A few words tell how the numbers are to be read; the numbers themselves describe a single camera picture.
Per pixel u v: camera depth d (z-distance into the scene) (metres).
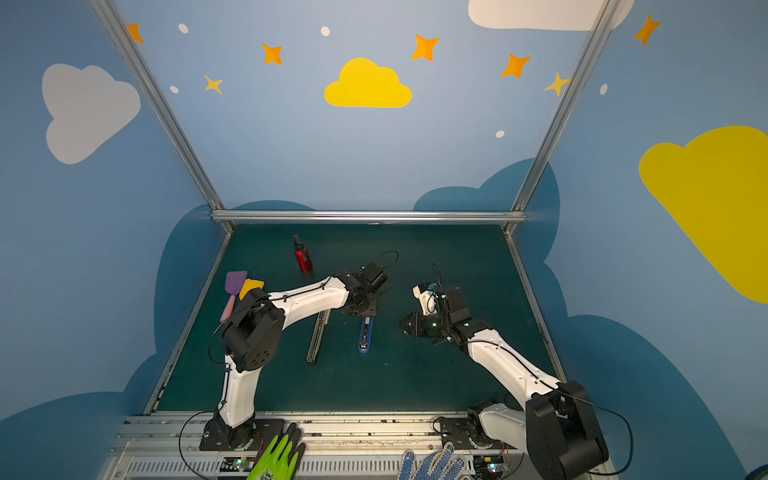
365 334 0.91
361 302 0.72
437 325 0.72
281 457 0.70
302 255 0.98
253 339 0.51
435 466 0.70
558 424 0.41
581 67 0.78
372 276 0.76
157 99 0.84
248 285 1.01
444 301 0.67
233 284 1.02
